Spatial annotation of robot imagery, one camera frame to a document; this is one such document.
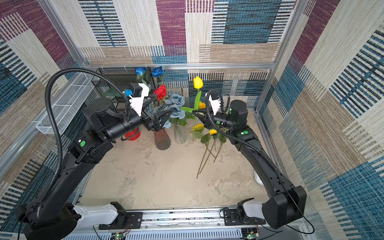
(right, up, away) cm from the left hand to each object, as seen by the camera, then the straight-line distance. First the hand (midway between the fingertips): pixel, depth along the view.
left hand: (163, 102), depth 53 cm
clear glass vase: (+1, -13, +44) cm, 46 cm away
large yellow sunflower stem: (+18, -18, +49) cm, 55 cm away
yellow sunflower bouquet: (+30, -18, +49) cm, 60 cm away
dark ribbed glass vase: (-11, -18, +50) cm, 54 cm away
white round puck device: (+45, -37, +29) cm, 66 cm away
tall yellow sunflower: (+23, -13, +49) cm, 56 cm away
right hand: (+11, -3, +14) cm, 18 cm away
